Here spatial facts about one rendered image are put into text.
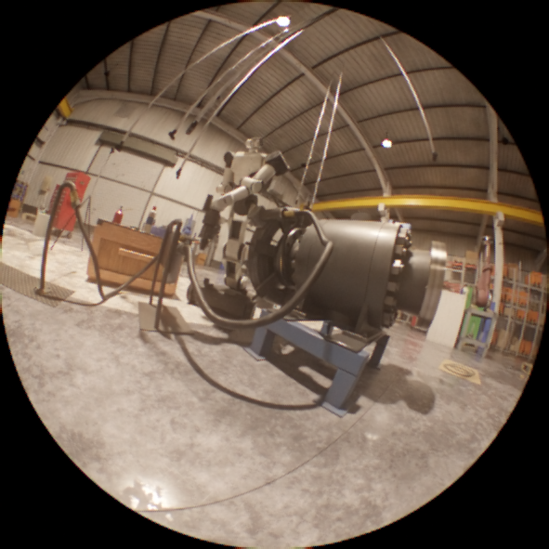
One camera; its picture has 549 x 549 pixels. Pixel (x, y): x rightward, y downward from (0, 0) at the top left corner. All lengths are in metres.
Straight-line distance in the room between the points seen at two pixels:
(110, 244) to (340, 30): 8.20
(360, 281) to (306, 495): 0.76
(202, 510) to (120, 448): 0.20
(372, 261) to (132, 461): 0.97
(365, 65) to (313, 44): 1.95
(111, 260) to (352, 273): 1.58
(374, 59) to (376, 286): 7.89
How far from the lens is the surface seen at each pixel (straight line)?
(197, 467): 0.47
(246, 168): 1.29
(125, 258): 1.53
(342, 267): 0.83
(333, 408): 0.76
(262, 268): 1.15
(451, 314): 4.56
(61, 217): 4.09
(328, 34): 8.17
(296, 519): 0.47
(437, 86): 8.53
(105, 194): 10.05
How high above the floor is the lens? 0.43
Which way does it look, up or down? level
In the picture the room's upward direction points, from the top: 16 degrees clockwise
